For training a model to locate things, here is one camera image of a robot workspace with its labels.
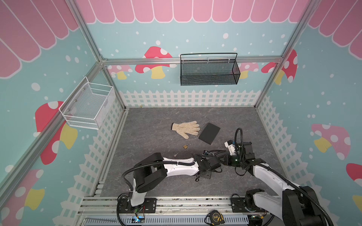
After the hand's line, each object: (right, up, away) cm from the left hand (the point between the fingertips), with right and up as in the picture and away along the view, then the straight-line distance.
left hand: (203, 174), depth 85 cm
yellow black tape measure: (+3, -15, -17) cm, 23 cm away
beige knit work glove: (-7, +27, +21) cm, 35 cm away
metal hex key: (+4, +29, +24) cm, 38 cm away
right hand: (+8, +10, 0) cm, 13 cm away
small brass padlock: (-11, +15, +12) cm, 22 cm away
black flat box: (+7, +23, +20) cm, 31 cm away
